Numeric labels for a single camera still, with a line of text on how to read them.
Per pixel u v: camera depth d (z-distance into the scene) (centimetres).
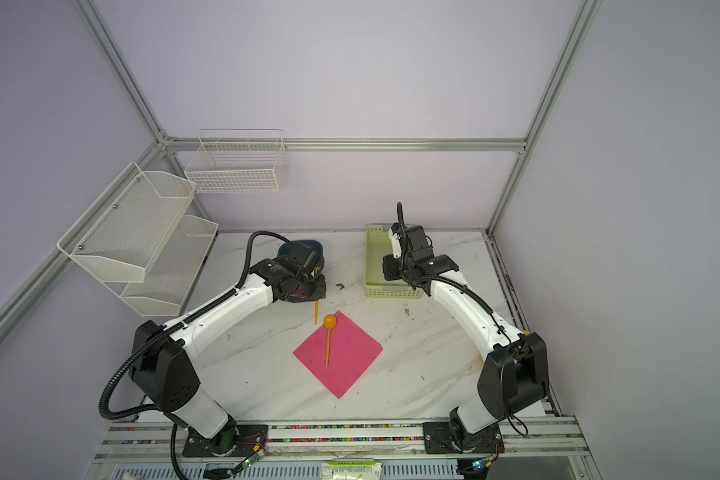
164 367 44
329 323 94
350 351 91
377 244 118
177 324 46
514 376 42
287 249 108
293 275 61
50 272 59
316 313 82
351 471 66
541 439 76
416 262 61
